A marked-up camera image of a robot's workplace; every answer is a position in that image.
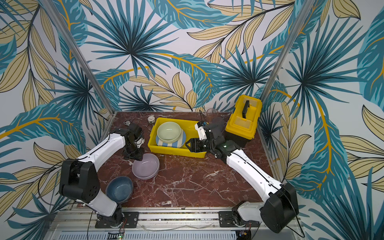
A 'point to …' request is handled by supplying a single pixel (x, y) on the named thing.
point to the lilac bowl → (147, 168)
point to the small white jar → (151, 119)
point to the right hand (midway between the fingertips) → (188, 144)
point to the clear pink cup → (212, 112)
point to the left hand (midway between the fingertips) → (136, 158)
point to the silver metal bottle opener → (127, 123)
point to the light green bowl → (169, 132)
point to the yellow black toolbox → (241, 126)
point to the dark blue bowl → (119, 188)
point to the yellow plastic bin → (187, 127)
